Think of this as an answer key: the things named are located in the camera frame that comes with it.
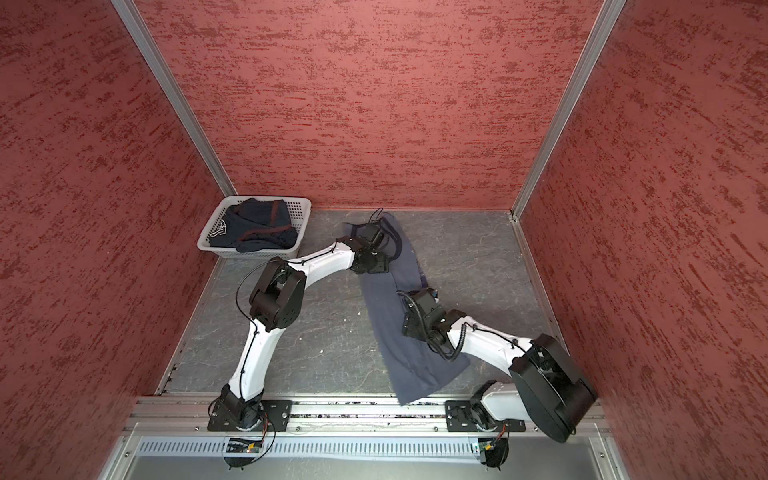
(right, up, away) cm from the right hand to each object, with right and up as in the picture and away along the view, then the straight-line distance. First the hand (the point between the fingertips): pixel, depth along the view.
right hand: (410, 336), depth 87 cm
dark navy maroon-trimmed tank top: (-56, +35, +19) cm, 68 cm away
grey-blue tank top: (+1, -7, -7) cm, 10 cm away
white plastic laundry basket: (-42, +42, +26) cm, 65 cm away
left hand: (-10, +18, +15) cm, 25 cm away
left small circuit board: (-44, -23, -14) cm, 51 cm away
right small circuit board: (+18, -22, -16) cm, 32 cm away
